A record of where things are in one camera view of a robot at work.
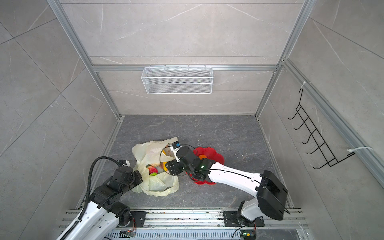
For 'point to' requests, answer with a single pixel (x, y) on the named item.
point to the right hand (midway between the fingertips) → (171, 161)
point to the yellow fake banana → (163, 151)
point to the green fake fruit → (153, 174)
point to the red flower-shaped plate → (210, 153)
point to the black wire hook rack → (323, 147)
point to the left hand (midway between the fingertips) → (142, 171)
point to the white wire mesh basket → (177, 80)
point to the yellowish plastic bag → (148, 153)
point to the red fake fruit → (152, 169)
